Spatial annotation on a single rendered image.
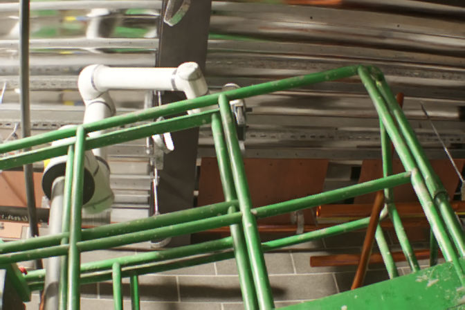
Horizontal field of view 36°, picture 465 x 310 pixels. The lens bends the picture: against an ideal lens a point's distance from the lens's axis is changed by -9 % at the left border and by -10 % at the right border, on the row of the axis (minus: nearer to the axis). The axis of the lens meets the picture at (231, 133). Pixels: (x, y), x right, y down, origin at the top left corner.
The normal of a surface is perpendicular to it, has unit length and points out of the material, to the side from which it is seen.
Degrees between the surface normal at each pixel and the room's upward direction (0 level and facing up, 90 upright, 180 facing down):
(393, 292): 90
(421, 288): 90
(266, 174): 180
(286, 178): 180
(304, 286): 90
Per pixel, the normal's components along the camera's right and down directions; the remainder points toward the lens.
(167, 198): 0.11, 0.54
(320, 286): 0.10, -0.84
